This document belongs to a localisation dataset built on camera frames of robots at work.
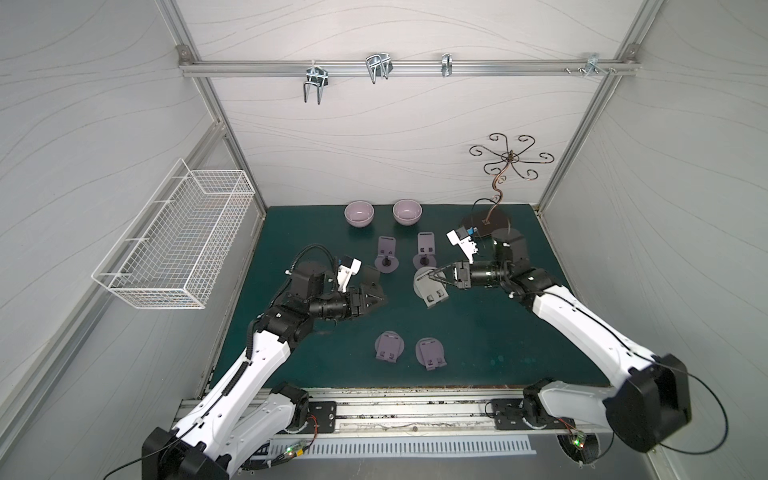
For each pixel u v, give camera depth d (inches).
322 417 28.8
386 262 41.1
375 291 38.3
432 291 27.7
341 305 24.7
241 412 17.6
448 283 27.6
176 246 27.4
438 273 28.0
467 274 25.0
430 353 33.1
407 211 45.7
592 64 30.1
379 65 30.1
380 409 30.1
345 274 26.6
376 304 27.2
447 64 30.8
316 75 30.8
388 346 33.4
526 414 26.6
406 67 31.3
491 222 44.2
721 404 15.3
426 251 39.1
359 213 45.2
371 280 35.7
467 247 26.7
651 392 15.5
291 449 27.0
